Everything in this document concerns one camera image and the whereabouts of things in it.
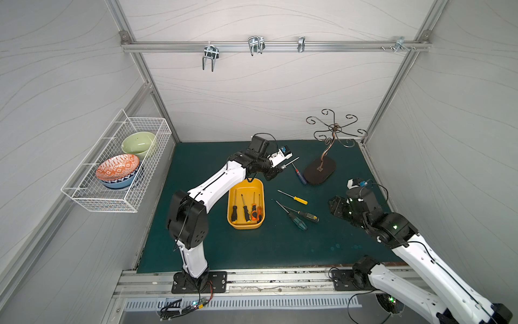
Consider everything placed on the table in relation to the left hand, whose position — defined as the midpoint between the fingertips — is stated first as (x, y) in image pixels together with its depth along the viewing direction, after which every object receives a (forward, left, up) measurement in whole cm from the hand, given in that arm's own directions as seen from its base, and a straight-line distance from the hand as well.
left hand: (280, 167), depth 84 cm
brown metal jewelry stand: (+13, -23, -18) cm, 32 cm away
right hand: (-15, -19, 0) cm, 25 cm away
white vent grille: (-46, +33, -20) cm, 60 cm away
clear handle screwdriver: (+1, -1, 0) cm, 2 cm away
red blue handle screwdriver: (+6, -13, -19) cm, 24 cm away
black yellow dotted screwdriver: (-14, -14, -18) cm, 27 cm away
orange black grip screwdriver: (-13, +12, -18) cm, 25 cm away
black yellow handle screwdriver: (-12, +21, -19) cm, 30 cm away
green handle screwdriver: (-15, -7, -19) cm, 25 cm away
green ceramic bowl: (-1, +54, +14) cm, 56 cm away
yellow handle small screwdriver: (-4, -8, -19) cm, 21 cm away
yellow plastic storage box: (-9, +16, -20) cm, 27 cm away
